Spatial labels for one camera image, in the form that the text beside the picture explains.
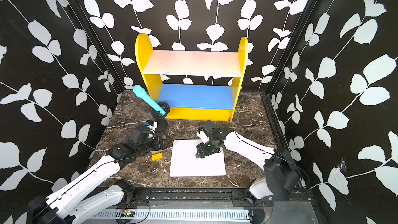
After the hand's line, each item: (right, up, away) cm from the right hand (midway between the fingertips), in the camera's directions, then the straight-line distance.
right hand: (200, 150), depth 81 cm
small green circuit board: (-34, -26, -10) cm, 44 cm away
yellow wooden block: (-25, -5, +5) cm, 26 cm away
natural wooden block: (-24, -3, +6) cm, 25 cm away
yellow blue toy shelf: (-5, +26, +15) cm, 31 cm away
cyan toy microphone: (-28, +30, -9) cm, 42 cm away
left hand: (-18, +7, -2) cm, 19 cm away
